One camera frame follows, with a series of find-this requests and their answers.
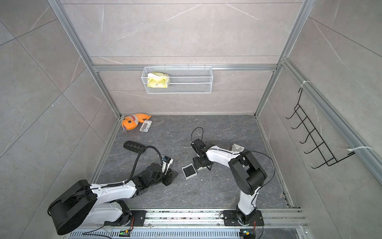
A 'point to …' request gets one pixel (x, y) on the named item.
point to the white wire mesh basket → (183, 80)
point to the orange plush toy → (131, 122)
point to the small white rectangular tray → (145, 126)
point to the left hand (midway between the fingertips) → (176, 170)
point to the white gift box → (237, 148)
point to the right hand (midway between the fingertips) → (201, 163)
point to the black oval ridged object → (134, 146)
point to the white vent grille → (156, 234)
